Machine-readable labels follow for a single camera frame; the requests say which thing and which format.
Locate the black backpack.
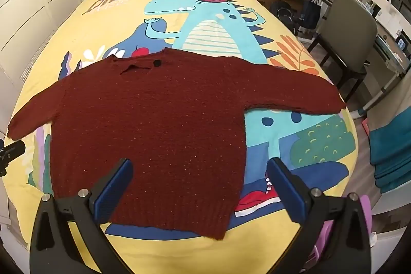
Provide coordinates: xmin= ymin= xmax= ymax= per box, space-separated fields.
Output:
xmin=270 ymin=0 xmax=304 ymax=35

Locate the pink plastic item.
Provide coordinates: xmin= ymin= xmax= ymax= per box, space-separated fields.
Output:
xmin=305 ymin=194 xmax=375 ymax=265

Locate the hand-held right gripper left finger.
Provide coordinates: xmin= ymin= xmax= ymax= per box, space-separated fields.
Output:
xmin=30 ymin=158 xmax=134 ymax=274

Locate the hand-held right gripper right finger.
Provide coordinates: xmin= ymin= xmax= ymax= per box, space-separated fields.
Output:
xmin=266 ymin=157 xmax=373 ymax=274

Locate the stack of teal cloth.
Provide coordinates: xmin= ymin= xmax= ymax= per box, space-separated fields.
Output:
xmin=368 ymin=110 xmax=411 ymax=194

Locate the dark blue tote bag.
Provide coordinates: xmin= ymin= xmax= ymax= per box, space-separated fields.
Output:
xmin=300 ymin=0 xmax=322 ymax=34

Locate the dark red knit sweater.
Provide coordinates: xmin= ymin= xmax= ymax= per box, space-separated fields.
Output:
xmin=6 ymin=48 xmax=347 ymax=241

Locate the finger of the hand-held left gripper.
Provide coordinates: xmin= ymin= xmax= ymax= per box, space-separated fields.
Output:
xmin=0 ymin=139 xmax=26 ymax=176

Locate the grey upholstered chair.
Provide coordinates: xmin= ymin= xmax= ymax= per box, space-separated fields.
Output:
xmin=308 ymin=0 xmax=378 ymax=103

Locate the white desk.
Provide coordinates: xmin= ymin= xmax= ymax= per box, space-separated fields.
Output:
xmin=305 ymin=0 xmax=411 ymax=119

